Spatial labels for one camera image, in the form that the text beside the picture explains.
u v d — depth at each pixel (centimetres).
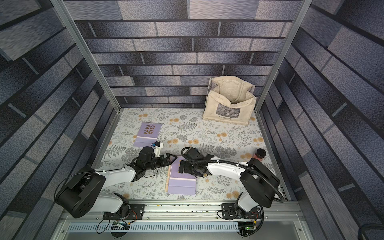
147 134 103
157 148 82
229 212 73
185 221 72
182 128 109
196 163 67
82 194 43
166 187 81
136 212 73
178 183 81
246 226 71
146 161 70
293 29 76
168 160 77
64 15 71
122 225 71
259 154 88
